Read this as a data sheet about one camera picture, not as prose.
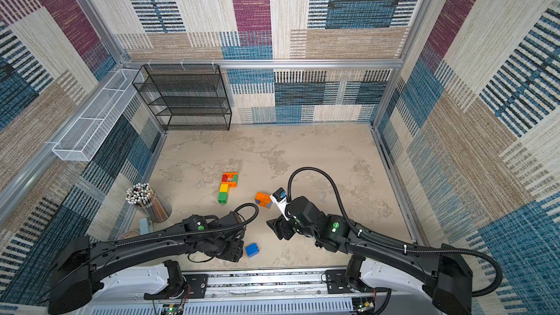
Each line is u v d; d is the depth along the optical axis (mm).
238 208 728
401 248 454
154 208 815
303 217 551
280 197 646
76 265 441
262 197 893
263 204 875
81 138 714
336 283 728
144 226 831
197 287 730
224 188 943
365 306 701
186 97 1099
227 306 777
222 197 948
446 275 401
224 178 979
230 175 992
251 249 806
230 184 966
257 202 918
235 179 1013
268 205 922
